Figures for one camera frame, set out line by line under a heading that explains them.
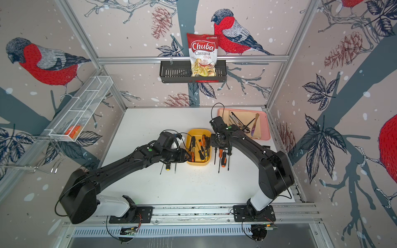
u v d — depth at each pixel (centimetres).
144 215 73
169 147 67
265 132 104
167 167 88
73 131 66
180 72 107
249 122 111
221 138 62
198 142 101
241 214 73
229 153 95
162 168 90
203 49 82
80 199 41
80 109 78
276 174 44
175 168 89
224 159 91
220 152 95
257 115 115
